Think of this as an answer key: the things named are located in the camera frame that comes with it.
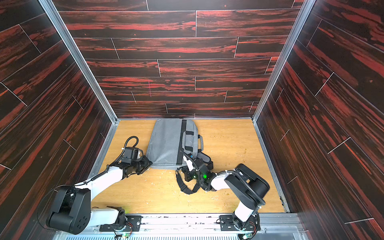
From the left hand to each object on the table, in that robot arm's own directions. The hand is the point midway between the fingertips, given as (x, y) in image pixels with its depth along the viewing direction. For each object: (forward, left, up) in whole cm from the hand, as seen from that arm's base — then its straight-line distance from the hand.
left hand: (154, 162), depth 90 cm
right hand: (-1, -19, -3) cm, 19 cm away
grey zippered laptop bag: (+18, -7, +1) cm, 19 cm away
